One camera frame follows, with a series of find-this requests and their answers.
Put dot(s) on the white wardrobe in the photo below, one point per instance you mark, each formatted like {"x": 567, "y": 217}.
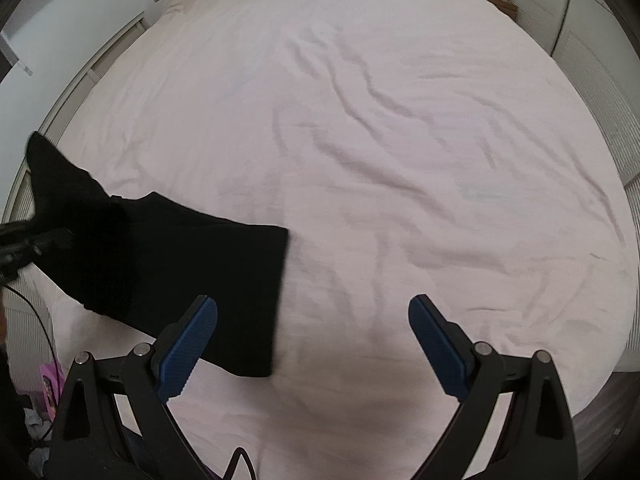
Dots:
{"x": 590, "y": 35}

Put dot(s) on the pink plastic object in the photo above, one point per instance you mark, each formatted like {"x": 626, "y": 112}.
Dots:
{"x": 51, "y": 385}

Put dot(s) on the crumpled grey cloth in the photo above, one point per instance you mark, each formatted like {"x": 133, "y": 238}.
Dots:
{"x": 37, "y": 432}

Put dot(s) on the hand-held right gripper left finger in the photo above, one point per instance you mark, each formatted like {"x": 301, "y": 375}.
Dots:
{"x": 187, "y": 350}

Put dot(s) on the pale pink bed cover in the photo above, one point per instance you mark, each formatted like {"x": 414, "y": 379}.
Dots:
{"x": 375, "y": 135}

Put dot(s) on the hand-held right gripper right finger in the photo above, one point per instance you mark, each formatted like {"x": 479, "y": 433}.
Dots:
{"x": 440, "y": 345}

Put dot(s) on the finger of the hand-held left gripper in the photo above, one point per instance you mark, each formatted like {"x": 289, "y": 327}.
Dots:
{"x": 52, "y": 240}

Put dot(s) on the black pants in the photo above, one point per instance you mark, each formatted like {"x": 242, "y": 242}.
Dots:
{"x": 200, "y": 260}

